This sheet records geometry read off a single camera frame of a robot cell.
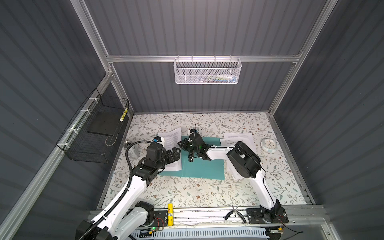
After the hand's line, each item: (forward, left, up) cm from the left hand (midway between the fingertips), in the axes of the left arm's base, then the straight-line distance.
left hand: (174, 151), depth 80 cm
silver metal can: (+6, +25, -6) cm, 26 cm away
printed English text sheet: (+20, +4, -15) cm, 25 cm away
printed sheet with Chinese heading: (+18, -40, -19) cm, 48 cm away
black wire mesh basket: (+4, +40, +11) cm, 41 cm away
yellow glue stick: (-27, +2, -14) cm, 31 cm away
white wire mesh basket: (+72, -26, +7) cm, 77 cm away
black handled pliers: (-28, -30, -16) cm, 44 cm away
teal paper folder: (-3, -14, -15) cm, 21 cm away
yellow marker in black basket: (+18, +27, +12) cm, 35 cm away
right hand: (+12, -1, -10) cm, 15 cm away
